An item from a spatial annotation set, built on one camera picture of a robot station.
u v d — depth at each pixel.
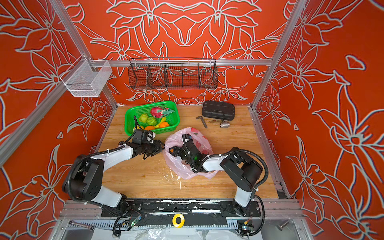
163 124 1.00
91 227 0.69
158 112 1.03
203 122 1.09
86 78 0.92
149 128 1.00
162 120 1.07
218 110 1.10
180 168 0.74
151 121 1.03
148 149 0.78
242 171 0.47
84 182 0.44
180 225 0.68
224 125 1.04
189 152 0.67
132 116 1.06
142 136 0.73
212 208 0.74
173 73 0.99
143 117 1.03
